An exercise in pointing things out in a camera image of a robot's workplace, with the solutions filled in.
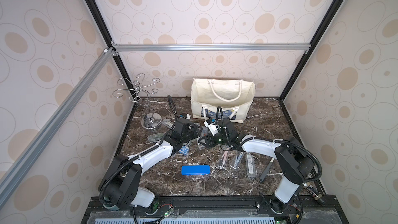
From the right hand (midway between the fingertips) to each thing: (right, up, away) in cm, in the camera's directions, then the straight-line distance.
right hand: (206, 137), depth 88 cm
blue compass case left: (-13, -8, +4) cm, 16 cm away
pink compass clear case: (+9, -13, 0) cm, 16 cm away
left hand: (-1, +5, -3) cm, 6 cm away
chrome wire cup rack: (-37, +9, +15) cm, 41 cm away
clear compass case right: (+24, -14, -2) cm, 28 cm away
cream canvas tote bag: (+18, +23, +8) cm, 31 cm away
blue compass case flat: (-7, -17, -4) cm, 19 cm away
